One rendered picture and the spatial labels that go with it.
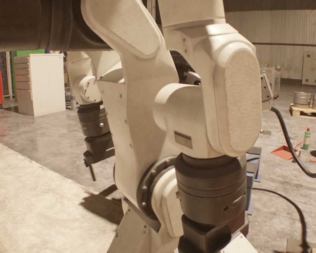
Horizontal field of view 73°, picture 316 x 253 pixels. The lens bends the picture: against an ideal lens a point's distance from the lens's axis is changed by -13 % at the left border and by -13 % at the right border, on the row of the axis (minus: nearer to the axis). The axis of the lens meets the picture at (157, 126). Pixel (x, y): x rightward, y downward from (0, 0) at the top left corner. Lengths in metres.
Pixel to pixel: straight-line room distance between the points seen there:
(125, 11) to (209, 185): 0.26
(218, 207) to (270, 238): 1.14
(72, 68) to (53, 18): 0.33
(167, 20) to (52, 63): 4.73
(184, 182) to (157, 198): 0.18
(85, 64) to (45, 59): 4.18
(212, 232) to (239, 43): 0.22
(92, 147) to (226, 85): 0.51
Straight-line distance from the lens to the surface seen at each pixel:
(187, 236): 0.35
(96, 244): 1.31
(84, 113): 0.64
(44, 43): 0.39
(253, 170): 1.52
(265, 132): 1.16
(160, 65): 0.40
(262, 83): 1.03
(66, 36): 0.38
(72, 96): 5.05
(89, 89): 0.60
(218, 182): 0.27
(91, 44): 0.40
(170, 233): 0.51
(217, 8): 0.24
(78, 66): 0.68
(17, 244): 1.42
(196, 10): 0.23
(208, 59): 0.21
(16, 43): 0.39
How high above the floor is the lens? 0.85
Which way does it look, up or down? 14 degrees down
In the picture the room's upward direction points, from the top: straight up
